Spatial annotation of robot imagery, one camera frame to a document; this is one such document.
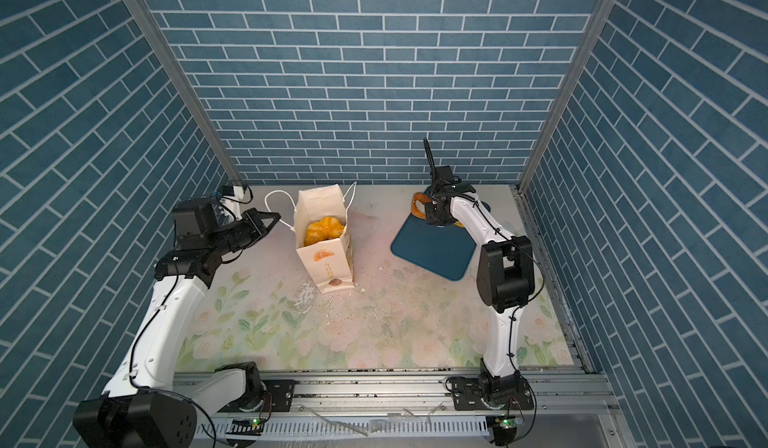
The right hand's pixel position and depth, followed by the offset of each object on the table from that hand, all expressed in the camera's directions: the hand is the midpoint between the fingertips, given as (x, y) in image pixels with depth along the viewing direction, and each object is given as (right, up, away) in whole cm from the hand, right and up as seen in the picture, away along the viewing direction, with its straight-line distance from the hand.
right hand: (434, 213), depth 97 cm
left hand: (-41, 0, -24) cm, 47 cm away
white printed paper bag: (-30, -13, -18) cm, 37 cm away
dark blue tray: (+4, -13, +5) cm, 14 cm away
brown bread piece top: (-2, +6, +15) cm, 16 cm away
